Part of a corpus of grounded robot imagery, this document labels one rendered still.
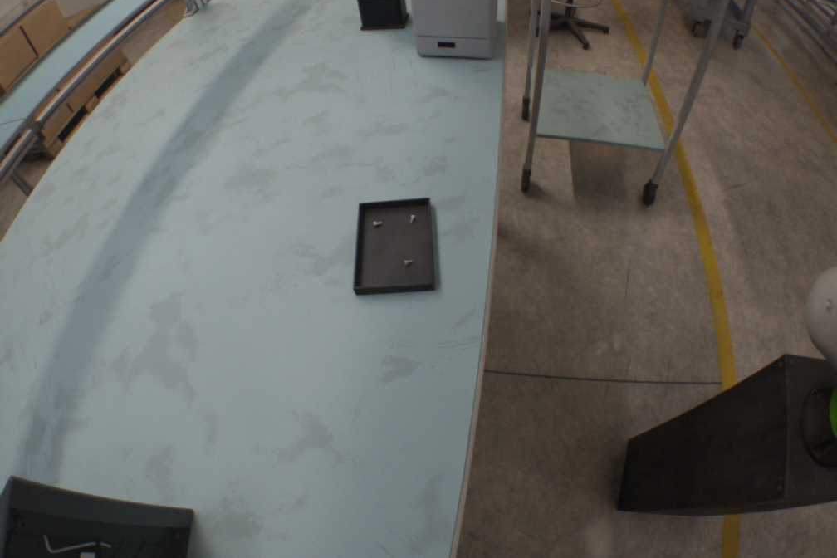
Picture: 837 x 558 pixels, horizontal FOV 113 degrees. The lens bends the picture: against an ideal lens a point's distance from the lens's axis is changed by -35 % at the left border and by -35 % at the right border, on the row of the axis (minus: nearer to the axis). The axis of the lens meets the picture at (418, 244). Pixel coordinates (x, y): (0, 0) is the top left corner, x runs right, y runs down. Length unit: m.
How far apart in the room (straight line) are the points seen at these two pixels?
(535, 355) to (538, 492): 0.46
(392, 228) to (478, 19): 0.37
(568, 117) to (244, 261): 1.47
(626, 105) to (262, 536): 1.88
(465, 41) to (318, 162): 0.31
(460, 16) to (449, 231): 0.36
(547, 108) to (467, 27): 1.14
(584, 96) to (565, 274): 0.77
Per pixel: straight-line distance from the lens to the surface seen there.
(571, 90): 1.92
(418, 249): 0.44
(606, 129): 1.75
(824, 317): 0.61
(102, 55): 1.94
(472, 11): 0.67
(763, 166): 2.62
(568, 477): 1.41
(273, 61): 0.84
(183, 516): 0.43
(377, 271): 0.43
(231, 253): 0.51
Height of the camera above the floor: 1.37
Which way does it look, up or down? 55 degrees down
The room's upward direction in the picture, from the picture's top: 9 degrees counter-clockwise
